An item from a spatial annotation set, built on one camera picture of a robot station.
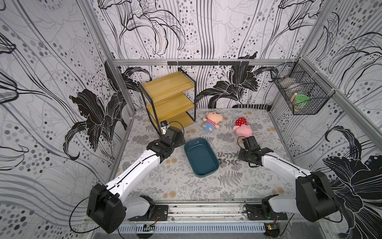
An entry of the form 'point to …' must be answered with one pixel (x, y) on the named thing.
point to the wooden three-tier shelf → (171, 98)
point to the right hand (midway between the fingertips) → (243, 153)
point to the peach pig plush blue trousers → (214, 118)
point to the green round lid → (301, 98)
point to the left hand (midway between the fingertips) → (176, 141)
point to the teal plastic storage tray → (202, 159)
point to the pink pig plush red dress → (242, 129)
